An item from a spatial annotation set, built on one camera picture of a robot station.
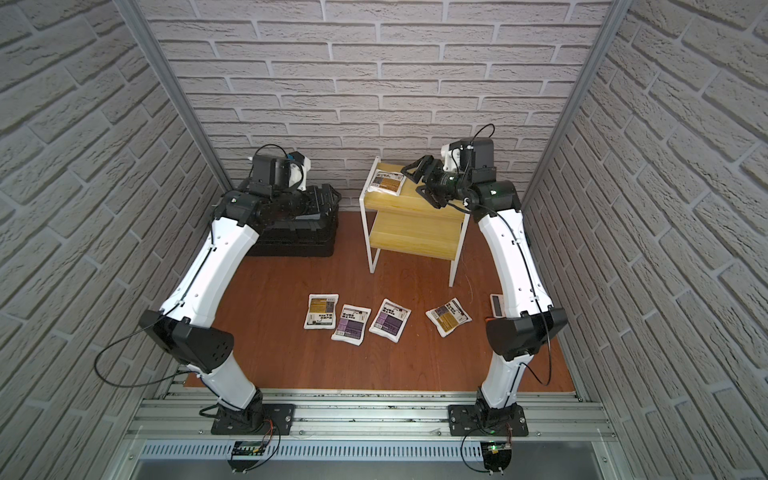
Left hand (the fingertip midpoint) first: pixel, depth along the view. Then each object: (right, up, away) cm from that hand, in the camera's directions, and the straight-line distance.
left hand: (334, 192), depth 74 cm
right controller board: (+41, -65, -4) cm, 77 cm away
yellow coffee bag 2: (+33, -36, +18) cm, 52 cm away
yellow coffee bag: (-8, -35, +18) cm, 40 cm away
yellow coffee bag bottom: (+13, +4, +6) cm, 15 cm away
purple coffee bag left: (+2, -38, +15) cm, 41 cm away
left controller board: (-21, -65, -3) cm, 69 cm away
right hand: (+20, +3, -4) cm, 20 cm away
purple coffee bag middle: (+14, -37, +16) cm, 43 cm away
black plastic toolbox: (-12, -10, +21) cm, 26 cm away
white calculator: (+49, -33, +19) cm, 62 cm away
